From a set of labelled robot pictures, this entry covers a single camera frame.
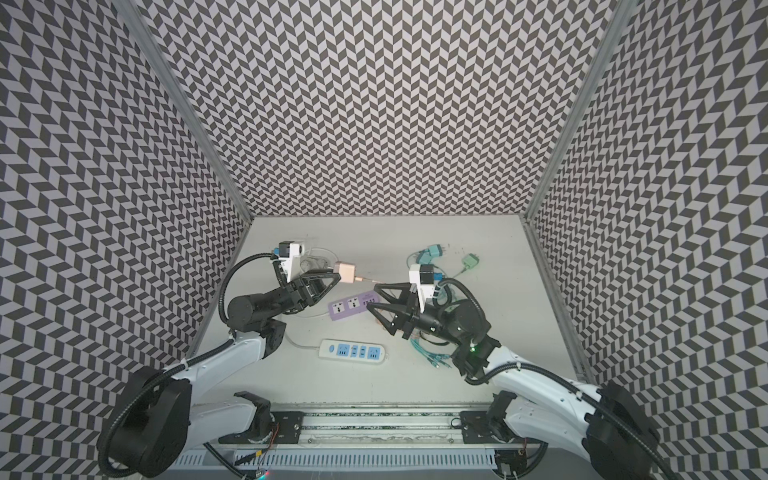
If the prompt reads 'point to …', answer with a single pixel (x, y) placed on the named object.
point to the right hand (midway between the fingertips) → (370, 308)
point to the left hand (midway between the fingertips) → (343, 280)
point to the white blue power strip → (351, 351)
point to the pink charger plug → (346, 270)
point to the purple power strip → (351, 305)
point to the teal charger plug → (425, 256)
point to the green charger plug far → (470, 261)
